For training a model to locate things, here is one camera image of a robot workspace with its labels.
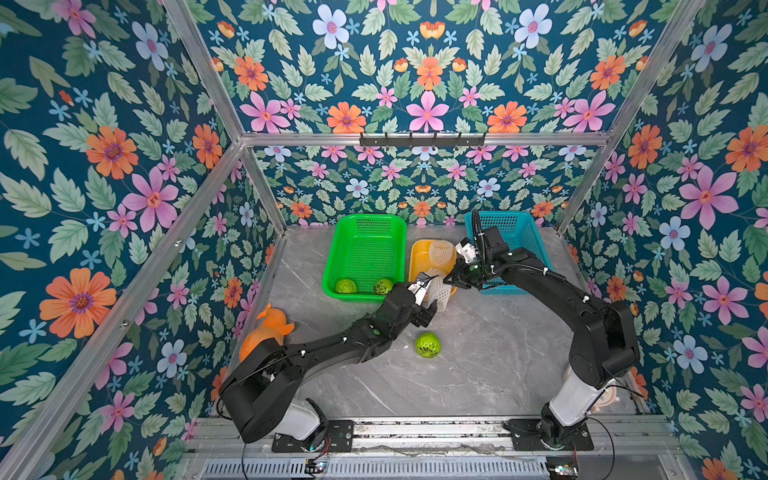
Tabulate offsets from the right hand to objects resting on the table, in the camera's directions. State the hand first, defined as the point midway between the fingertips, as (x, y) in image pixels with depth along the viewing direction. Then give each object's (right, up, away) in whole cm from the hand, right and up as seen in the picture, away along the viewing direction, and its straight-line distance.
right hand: (450, 273), depth 86 cm
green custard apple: (-7, -20, -4) cm, 21 cm away
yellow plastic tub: (-8, +3, +21) cm, 23 cm away
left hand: (-7, -4, -3) cm, 9 cm away
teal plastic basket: (+31, +15, +28) cm, 45 cm away
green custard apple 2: (-33, -5, +9) cm, 34 cm away
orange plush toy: (-53, -16, +2) cm, 55 cm away
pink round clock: (+40, -32, -10) cm, 52 cm away
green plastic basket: (-29, +8, +33) cm, 45 cm away
